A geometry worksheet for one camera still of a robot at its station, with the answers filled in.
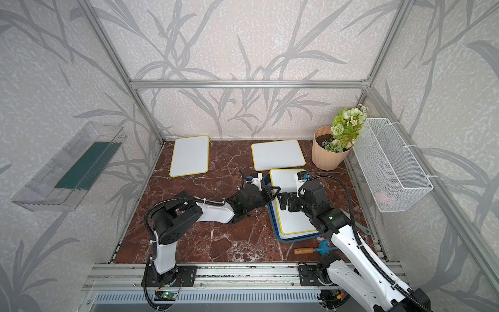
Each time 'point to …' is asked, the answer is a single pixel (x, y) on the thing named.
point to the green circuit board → (166, 295)
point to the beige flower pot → (325, 159)
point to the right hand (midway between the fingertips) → (287, 193)
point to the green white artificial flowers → (347, 125)
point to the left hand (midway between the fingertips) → (282, 190)
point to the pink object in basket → (384, 197)
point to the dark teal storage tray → (268, 181)
